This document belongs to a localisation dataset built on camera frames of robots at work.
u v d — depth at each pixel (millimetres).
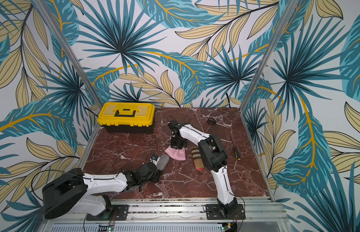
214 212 732
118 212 731
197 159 900
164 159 892
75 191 428
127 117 921
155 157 861
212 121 1132
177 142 837
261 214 748
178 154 925
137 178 656
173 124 812
